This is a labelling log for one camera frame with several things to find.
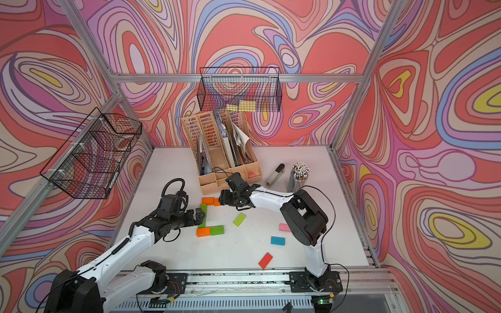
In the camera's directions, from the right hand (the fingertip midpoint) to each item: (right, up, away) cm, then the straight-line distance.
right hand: (225, 204), depth 91 cm
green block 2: (-3, -11, -5) cm, 12 cm away
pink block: (+28, -9, -4) cm, 29 cm away
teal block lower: (+24, -14, -8) cm, 29 cm away
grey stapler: (+27, +15, +11) cm, 33 cm away
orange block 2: (-4, 0, +2) cm, 5 cm away
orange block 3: (-9, -11, -6) cm, 15 cm away
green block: (-10, -2, +2) cm, 11 cm away
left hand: (-11, -4, -6) cm, 13 cm away
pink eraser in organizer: (+13, +14, +11) cm, 22 cm away
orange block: (-9, +1, +3) cm, 9 cm away
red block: (+18, -20, -12) cm, 30 cm away
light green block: (+7, -7, 0) cm, 10 cm away
